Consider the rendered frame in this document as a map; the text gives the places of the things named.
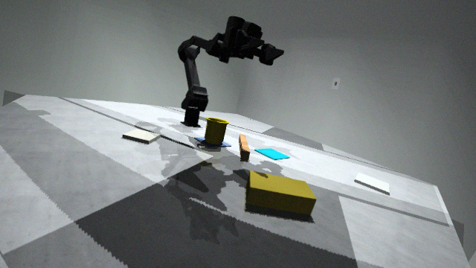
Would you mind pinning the tan wooden plank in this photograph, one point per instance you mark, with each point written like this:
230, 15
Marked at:
243, 146

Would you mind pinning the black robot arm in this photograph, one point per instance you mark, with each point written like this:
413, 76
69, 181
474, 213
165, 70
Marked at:
196, 95

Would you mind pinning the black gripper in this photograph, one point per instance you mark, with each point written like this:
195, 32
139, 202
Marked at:
241, 45

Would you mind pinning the yellow rectangular block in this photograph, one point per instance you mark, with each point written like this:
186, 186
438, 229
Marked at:
279, 192

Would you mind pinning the white flat rectangular slab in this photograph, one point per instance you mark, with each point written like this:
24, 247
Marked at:
373, 183

